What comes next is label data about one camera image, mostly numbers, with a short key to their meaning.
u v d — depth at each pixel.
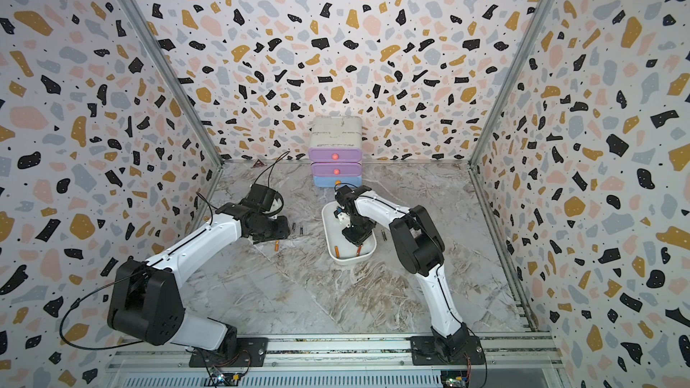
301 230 1.00
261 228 0.72
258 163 1.21
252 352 0.73
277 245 0.95
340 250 0.95
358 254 0.92
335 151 0.97
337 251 0.94
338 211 0.93
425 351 0.73
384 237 0.98
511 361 0.74
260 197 0.69
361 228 0.85
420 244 0.57
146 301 0.42
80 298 0.65
